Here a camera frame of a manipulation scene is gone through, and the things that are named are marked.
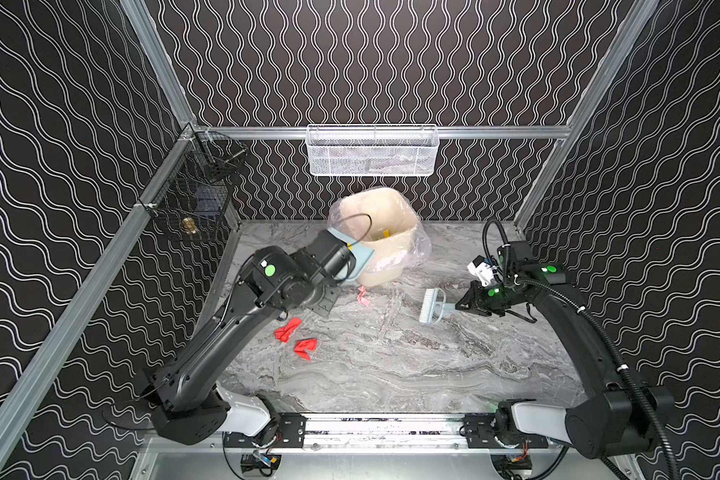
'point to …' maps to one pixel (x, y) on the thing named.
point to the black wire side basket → (193, 199)
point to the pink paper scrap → (361, 298)
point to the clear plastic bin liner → (421, 245)
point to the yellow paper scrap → (386, 233)
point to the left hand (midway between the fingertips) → (326, 291)
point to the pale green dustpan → (361, 252)
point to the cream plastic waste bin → (380, 219)
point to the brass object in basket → (189, 225)
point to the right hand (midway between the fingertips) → (461, 307)
